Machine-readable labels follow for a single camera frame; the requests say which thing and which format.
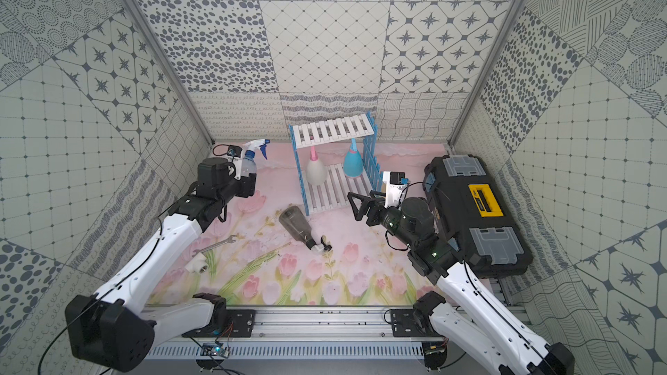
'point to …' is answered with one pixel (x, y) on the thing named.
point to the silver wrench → (228, 240)
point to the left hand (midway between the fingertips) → (237, 168)
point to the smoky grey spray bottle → (293, 220)
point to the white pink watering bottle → (316, 171)
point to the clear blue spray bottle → (248, 163)
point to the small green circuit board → (213, 349)
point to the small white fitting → (198, 264)
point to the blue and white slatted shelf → (334, 158)
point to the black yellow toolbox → (476, 216)
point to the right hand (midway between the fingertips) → (358, 196)
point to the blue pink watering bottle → (353, 165)
